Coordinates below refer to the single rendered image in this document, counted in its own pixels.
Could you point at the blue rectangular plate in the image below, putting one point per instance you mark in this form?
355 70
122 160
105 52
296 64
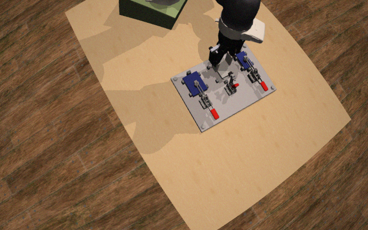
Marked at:
189 82

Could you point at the blue metal block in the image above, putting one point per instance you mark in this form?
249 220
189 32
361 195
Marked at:
240 58

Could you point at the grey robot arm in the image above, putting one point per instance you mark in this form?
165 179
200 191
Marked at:
237 19

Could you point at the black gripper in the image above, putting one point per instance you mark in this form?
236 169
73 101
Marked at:
224 45

